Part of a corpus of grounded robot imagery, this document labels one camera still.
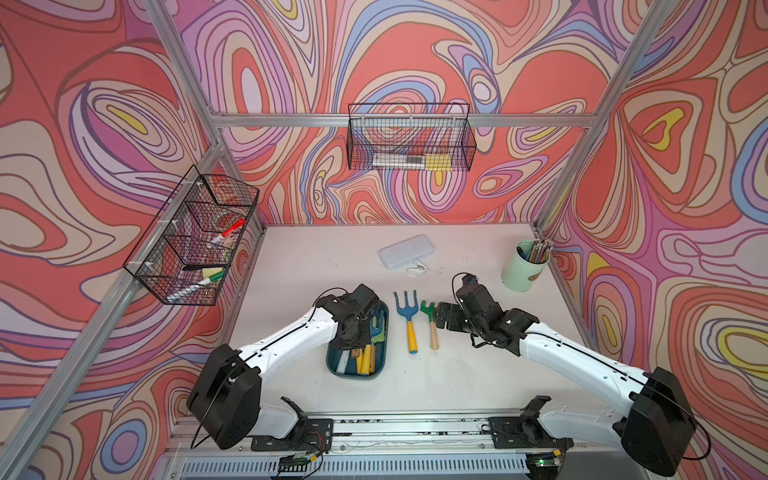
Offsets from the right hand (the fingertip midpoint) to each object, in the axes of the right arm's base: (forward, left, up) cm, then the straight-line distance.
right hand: (449, 322), depth 82 cm
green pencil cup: (+17, -26, +3) cm, 31 cm away
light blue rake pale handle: (-7, +30, -7) cm, 32 cm away
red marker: (+18, +56, +23) cm, 63 cm away
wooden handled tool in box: (-9, +22, -7) cm, 25 cm away
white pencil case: (+34, +9, -9) cm, 36 cm away
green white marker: (+3, +64, +17) cm, 66 cm away
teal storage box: (-5, +33, -7) cm, 34 cm away
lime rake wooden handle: (0, +20, -8) cm, 22 cm away
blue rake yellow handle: (+9, +10, -10) cm, 17 cm away
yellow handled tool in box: (-8, +24, -6) cm, 26 cm away
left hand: (-4, +24, -3) cm, 25 cm away
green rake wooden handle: (0, +3, -8) cm, 9 cm away
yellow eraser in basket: (+42, 0, +24) cm, 48 cm away
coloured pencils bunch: (+20, -31, +6) cm, 37 cm away
